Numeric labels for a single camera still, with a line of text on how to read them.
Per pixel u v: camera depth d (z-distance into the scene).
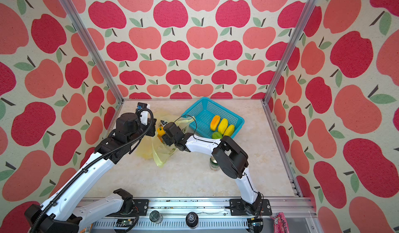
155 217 0.64
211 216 0.73
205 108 1.12
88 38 0.86
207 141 0.58
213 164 0.78
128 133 0.53
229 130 0.98
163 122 0.78
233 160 0.54
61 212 0.38
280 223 0.69
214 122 1.03
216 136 0.93
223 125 1.01
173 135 0.71
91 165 0.45
